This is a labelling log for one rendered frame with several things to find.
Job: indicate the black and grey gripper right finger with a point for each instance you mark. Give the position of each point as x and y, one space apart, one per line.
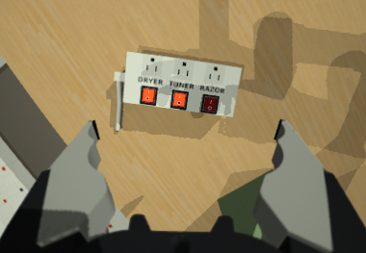
301 208

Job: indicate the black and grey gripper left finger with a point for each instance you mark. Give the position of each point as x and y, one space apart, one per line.
69 205

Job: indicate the white power strip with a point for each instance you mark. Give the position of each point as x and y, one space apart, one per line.
178 84

